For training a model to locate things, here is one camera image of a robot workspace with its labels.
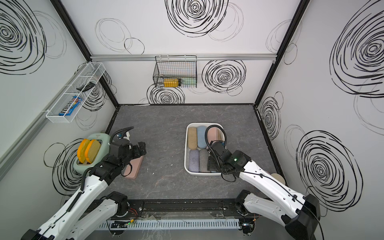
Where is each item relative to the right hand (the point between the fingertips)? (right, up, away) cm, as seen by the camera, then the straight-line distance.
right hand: (213, 165), depth 75 cm
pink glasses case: (+2, +14, +20) cm, 24 cm away
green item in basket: (-13, +46, +11) cm, 49 cm away
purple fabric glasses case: (-10, -1, +11) cm, 15 cm away
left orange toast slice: (-64, +9, -5) cm, 65 cm away
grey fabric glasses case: (-4, +2, +14) cm, 14 cm away
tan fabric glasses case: (-11, +12, +17) cm, 24 cm away
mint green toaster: (-59, +11, +5) cm, 60 cm away
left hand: (-40, +10, +4) cm, 42 cm away
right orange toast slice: (-60, +9, -3) cm, 60 cm away
